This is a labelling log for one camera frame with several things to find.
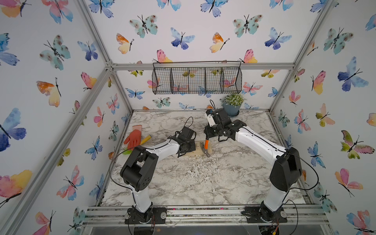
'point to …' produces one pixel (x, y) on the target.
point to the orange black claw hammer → (204, 147)
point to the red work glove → (134, 139)
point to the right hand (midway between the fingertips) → (206, 128)
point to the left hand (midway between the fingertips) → (195, 146)
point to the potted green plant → (232, 103)
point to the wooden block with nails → (199, 150)
